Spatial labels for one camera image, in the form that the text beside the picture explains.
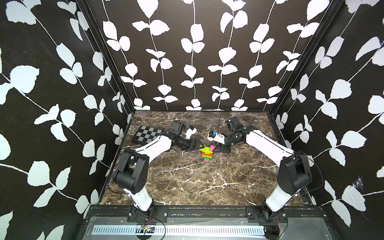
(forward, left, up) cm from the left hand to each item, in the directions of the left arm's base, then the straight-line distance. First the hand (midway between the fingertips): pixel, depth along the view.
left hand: (201, 145), depth 85 cm
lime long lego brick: (-2, -4, -3) cm, 5 cm away
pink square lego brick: (-3, -6, +2) cm, 7 cm away
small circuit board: (-37, +29, -13) cm, 49 cm away
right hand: (0, -7, 0) cm, 7 cm away
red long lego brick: (-4, -6, -4) cm, 8 cm away
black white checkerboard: (+18, +37, -12) cm, 42 cm away
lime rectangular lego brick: (-3, -4, -7) cm, 8 cm away
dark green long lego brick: (-3, -4, -12) cm, 13 cm away
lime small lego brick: (-2, -3, 0) cm, 3 cm away
